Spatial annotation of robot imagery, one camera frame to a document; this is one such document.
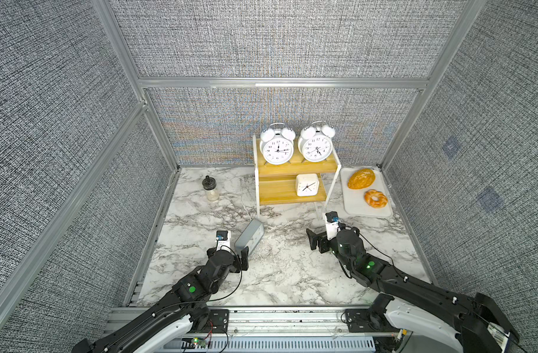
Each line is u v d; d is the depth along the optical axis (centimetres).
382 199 103
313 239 72
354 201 103
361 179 108
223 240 68
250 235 85
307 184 86
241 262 72
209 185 99
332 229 70
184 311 52
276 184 90
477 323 40
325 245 73
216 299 56
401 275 54
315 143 70
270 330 73
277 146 70
